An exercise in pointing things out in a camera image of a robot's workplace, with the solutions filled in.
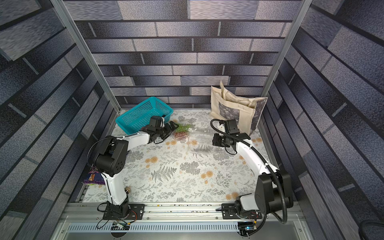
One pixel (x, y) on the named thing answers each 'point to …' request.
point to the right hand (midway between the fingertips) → (212, 139)
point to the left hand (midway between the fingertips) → (176, 127)
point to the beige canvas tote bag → (247, 111)
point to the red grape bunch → (181, 136)
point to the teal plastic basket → (139, 117)
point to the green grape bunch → (183, 127)
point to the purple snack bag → (94, 177)
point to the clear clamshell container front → (190, 132)
